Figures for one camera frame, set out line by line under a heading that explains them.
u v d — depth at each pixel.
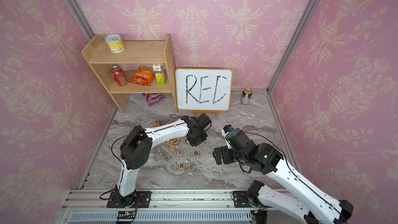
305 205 0.41
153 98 1.13
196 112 1.04
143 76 0.95
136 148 0.51
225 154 0.59
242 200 0.73
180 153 0.87
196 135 0.70
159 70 0.87
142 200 0.74
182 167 0.81
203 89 0.97
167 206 0.73
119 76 0.88
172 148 0.90
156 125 1.00
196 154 0.87
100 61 0.75
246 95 1.06
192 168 0.81
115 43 0.76
